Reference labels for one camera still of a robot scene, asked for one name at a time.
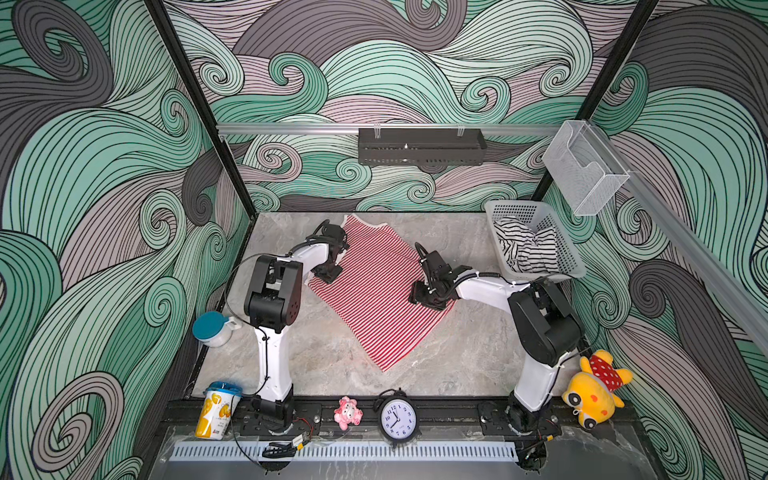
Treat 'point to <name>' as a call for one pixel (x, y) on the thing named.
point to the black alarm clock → (398, 416)
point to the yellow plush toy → (591, 396)
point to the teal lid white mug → (214, 328)
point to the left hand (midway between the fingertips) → (321, 270)
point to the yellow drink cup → (217, 409)
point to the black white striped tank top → (527, 250)
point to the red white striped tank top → (370, 300)
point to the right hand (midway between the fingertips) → (415, 300)
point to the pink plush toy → (347, 413)
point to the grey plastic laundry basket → (536, 215)
